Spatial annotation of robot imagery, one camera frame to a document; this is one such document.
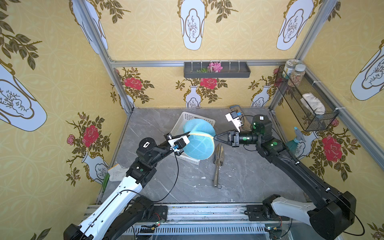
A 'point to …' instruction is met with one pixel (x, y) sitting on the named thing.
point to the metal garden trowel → (218, 160)
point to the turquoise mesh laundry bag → (201, 138)
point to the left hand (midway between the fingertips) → (181, 127)
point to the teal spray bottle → (292, 145)
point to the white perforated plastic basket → (183, 117)
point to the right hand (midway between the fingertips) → (218, 136)
